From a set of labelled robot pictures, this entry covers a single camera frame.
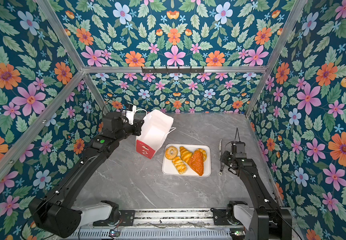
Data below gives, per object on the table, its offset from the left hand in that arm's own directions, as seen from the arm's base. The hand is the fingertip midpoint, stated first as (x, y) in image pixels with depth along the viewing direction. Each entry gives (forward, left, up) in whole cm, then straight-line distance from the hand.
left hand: (144, 116), depth 72 cm
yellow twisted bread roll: (-13, -16, -30) cm, 37 cm away
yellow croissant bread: (-7, -20, -30) cm, 36 cm away
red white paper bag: (+11, -2, -23) cm, 25 cm away
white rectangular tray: (-12, -9, -34) cm, 37 cm away
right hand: (-12, -43, -25) cm, 51 cm away
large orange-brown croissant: (-13, -26, -27) cm, 40 cm away
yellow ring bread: (-5, -9, -31) cm, 32 cm away
